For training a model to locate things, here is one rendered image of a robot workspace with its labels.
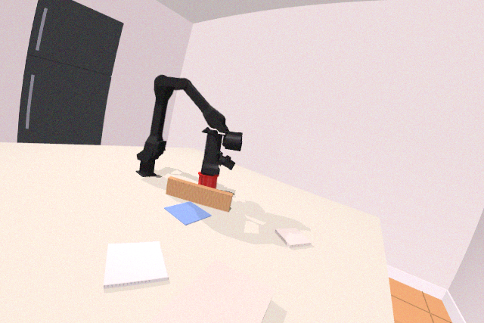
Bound red plastic cup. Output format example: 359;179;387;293
198;171;219;189

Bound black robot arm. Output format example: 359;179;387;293
135;75;243;177

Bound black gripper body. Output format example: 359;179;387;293
201;146;221;175

